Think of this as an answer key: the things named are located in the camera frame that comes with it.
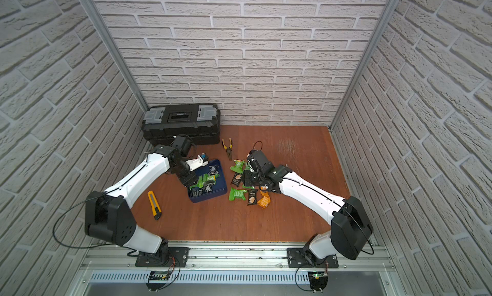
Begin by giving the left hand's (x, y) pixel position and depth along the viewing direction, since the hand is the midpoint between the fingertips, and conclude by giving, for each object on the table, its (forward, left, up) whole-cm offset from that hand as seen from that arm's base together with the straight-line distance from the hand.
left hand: (192, 173), depth 85 cm
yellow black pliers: (+21, -15, -10) cm, 27 cm away
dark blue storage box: (+1, -7, -11) cm, 13 cm away
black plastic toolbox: (+28, 0, +5) cm, 29 cm away
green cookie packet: (+10, -21, -10) cm, 26 cm away
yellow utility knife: (-11, +17, -11) cm, 23 cm away
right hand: (-4, -25, +2) cm, 26 cm away
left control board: (-39, +9, -14) cm, 42 cm away
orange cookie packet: (-9, -33, -10) cm, 36 cm away
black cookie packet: (+2, -20, -10) cm, 22 cm away
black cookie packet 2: (-8, -28, -10) cm, 30 cm away
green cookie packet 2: (-6, -20, -10) cm, 23 cm away
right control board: (-40, -52, -12) cm, 67 cm away
